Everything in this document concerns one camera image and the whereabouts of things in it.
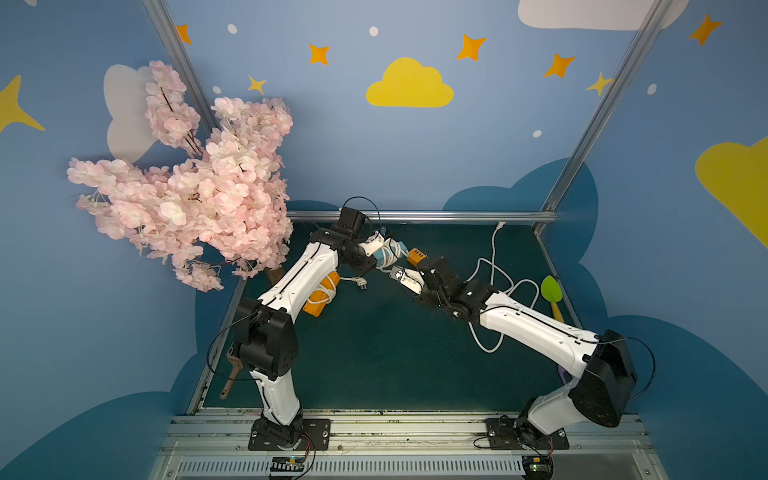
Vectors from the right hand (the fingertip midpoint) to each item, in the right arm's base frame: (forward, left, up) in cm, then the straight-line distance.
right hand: (427, 270), depth 82 cm
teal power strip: (+12, +7, -6) cm, 15 cm away
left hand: (+6, +17, -2) cm, 18 cm away
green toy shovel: (+10, -46, -22) cm, 52 cm away
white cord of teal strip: (+6, +11, -1) cm, 13 cm away
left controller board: (-45, +33, -23) cm, 61 cm away
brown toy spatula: (-34, +35, +14) cm, 51 cm away
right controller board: (-42, -29, -24) cm, 56 cm away
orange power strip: (-4, +34, -17) cm, 38 cm away
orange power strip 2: (+21, +2, -20) cm, 29 cm away
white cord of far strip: (+10, -31, -20) cm, 38 cm away
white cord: (0, +30, -14) cm, 33 cm away
